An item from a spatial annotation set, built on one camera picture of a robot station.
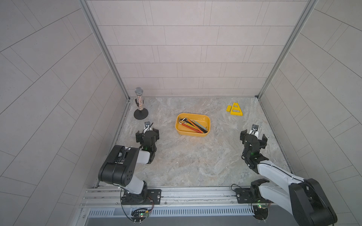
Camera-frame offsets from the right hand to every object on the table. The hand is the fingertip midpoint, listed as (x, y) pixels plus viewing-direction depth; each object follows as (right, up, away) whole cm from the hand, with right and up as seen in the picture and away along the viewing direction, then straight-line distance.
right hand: (253, 130), depth 86 cm
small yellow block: (-9, +13, +23) cm, 27 cm away
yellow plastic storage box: (-30, +6, +13) cm, 33 cm away
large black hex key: (-42, +5, +16) cm, 46 cm away
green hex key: (-39, +2, +13) cm, 41 cm away
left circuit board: (-63, -37, -20) cm, 76 cm away
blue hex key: (-32, +2, +13) cm, 34 cm away
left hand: (-67, +1, +7) cm, 67 cm away
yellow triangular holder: (-3, +12, +23) cm, 26 cm away
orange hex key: (-37, +3, +13) cm, 39 cm away
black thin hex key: (-35, +1, +11) cm, 36 cm away
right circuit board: (-5, -37, -18) cm, 41 cm away
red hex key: (-39, 0, +11) cm, 41 cm away
